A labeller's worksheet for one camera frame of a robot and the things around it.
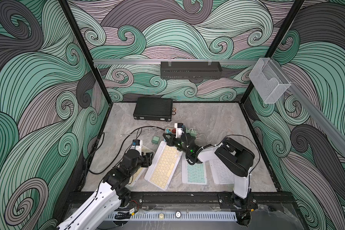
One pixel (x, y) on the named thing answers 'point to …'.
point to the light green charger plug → (155, 139)
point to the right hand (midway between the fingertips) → (160, 136)
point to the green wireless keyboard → (194, 174)
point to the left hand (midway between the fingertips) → (148, 151)
